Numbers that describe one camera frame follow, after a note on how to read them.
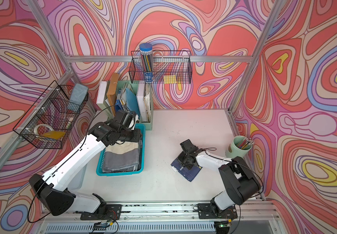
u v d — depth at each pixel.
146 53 0.72
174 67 0.96
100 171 0.79
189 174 0.84
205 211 0.72
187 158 0.70
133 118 0.59
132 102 0.97
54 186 0.39
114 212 0.72
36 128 0.66
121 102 0.94
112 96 0.85
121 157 0.87
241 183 0.44
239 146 0.84
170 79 0.91
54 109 0.79
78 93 0.81
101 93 0.88
